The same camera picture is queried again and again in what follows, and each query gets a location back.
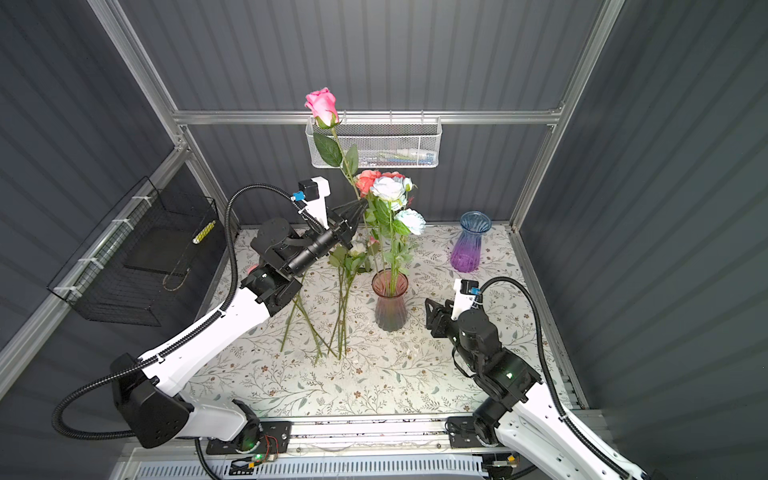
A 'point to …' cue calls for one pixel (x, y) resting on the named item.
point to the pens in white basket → (398, 157)
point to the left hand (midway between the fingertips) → (367, 200)
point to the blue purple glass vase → (465, 252)
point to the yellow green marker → (204, 233)
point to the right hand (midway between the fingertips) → (438, 304)
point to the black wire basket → (143, 264)
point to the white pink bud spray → (348, 262)
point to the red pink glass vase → (389, 285)
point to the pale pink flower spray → (316, 335)
